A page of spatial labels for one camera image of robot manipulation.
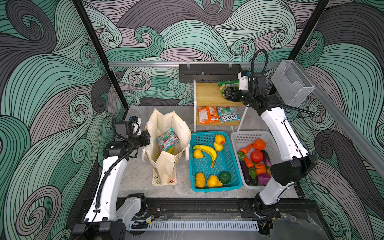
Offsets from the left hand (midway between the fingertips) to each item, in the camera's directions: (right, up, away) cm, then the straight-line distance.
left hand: (150, 134), depth 75 cm
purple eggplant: (+52, -22, +5) cm, 56 cm away
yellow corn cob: (+26, -25, +3) cm, 36 cm away
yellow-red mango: (+39, -5, +15) cm, 42 cm away
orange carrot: (+55, -11, +14) cm, 58 cm away
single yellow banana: (+33, -11, +15) cm, 37 cm away
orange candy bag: (+32, +10, +16) cm, 38 cm away
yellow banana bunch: (+10, -11, +10) cm, 18 cm away
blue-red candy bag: (+8, -5, +8) cm, 12 cm away
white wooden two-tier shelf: (+32, +21, +5) cm, 39 cm away
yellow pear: (+33, -26, +2) cm, 42 cm away
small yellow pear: (+26, -14, +15) cm, 32 cm away
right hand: (+42, +22, 0) cm, 47 cm away
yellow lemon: (+39, -10, +17) cm, 44 cm away
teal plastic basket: (+42, -18, +14) cm, 48 cm away
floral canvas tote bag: (+7, -22, +6) cm, 24 cm away
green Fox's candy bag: (+45, +11, +16) cm, 49 cm away
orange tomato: (+64, -8, +15) cm, 66 cm away
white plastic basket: (+54, -6, +20) cm, 58 cm away
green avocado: (+40, -24, +4) cm, 46 cm away
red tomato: (+61, -14, +11) cm, 63 cm away
